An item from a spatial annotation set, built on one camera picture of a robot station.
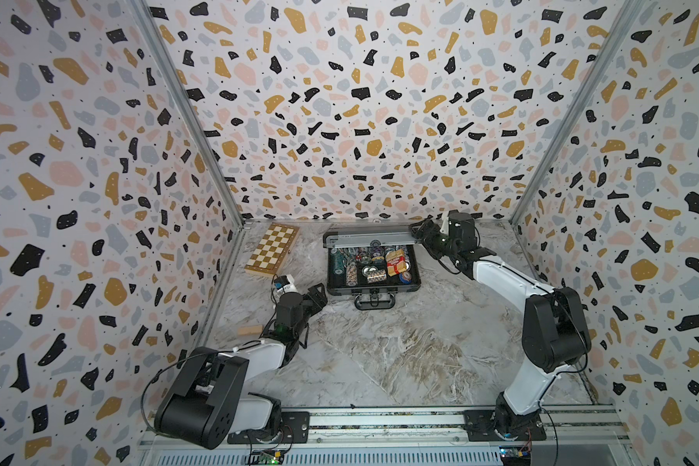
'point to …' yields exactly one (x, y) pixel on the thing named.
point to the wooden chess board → (274, 250)
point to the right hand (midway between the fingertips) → (414, 231)
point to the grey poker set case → (370, 233)
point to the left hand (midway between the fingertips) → (320, 288)
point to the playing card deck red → (395, 260)
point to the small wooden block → (249, 329)
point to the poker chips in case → (372, 268)
